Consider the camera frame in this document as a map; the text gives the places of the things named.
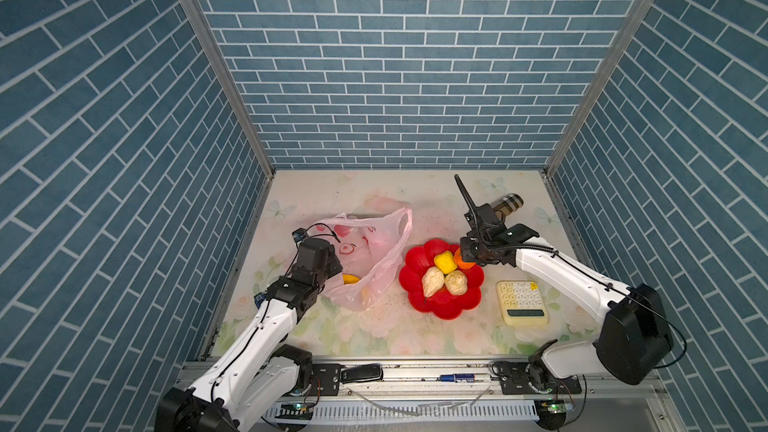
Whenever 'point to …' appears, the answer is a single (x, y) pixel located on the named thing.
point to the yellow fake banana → (350, 279)
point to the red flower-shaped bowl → (421, 258)
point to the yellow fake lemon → (445, 262)
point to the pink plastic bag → (370, 252)
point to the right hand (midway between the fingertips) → (462, 247)
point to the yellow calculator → (522, 304)
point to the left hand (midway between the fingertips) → (334, 254)
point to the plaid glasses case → (509, 204)
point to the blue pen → (458, 378)
